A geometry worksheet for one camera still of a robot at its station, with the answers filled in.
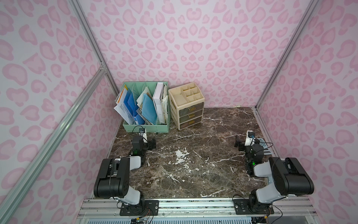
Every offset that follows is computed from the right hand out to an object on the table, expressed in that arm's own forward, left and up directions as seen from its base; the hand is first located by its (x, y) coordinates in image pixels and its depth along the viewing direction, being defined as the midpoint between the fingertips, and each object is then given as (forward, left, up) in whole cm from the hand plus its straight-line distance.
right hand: (244, 134), depth 90 cm
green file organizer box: (+32, +74, +12) cm, 82 cm away
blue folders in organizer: (+14, +64, +9) cm, 66 cm away
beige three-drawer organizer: (+13, +38, +15) cm, 42 cm away
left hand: (0, +64, -2) cm, 64 cm away
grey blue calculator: (-7, -15, -9) cm, 18 cm away
